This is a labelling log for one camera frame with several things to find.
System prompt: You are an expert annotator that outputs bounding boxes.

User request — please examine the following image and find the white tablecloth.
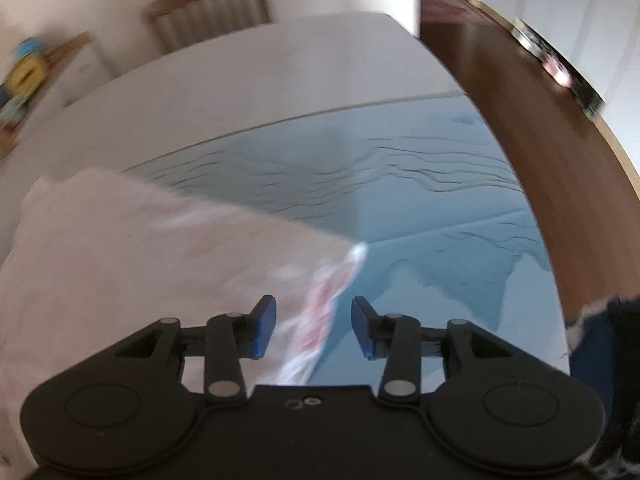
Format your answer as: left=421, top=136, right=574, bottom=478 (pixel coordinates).
left=0, top=10, right=468, bottom=196

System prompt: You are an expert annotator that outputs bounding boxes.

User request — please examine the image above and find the row of shoes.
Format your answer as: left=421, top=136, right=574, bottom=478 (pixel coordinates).
left=512, top=17, right=607, bottom=117

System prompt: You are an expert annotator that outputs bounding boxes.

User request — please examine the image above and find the blue toy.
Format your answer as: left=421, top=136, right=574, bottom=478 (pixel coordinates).
left=14, top=36, right=47, bottom=59

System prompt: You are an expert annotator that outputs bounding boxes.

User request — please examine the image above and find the red patterned door rug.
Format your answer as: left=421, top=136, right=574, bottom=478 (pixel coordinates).
left=421, top=0, right=483, bottom=26

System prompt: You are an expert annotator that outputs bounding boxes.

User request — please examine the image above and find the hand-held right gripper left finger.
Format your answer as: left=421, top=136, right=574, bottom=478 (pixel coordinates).
left=114, top=295, right=277, bottom=406

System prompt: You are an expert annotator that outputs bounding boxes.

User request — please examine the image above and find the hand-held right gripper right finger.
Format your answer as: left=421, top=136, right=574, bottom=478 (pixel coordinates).
left=350, top=296, right=508, bottom=406

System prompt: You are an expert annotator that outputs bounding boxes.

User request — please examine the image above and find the person's dark clothing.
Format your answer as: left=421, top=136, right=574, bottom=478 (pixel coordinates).
left=567, top=297, right=640, bottom=480

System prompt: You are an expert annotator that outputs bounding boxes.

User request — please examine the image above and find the wooden slatted chair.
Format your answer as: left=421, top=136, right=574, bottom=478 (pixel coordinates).
left=145, top=0, right=271, bottom=55

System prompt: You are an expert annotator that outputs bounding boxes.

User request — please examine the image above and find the white pink-printed t-shirt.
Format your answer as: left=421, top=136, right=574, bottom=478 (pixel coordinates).
left=0, top=167, right=371, bottom=466

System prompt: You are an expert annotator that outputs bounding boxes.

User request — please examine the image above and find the plain white cabinet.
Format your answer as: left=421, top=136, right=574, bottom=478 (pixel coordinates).
left=520, top=0, right=640, bottom=111

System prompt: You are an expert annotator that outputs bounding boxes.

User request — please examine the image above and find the blue printed table mat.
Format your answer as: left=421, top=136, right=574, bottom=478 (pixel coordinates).
left=122, top=92, right=571, bottom=388

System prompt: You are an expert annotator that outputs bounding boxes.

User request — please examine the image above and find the yellow toy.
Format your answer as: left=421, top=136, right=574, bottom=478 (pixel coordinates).
left=6, top=57, right=49, bottom=88

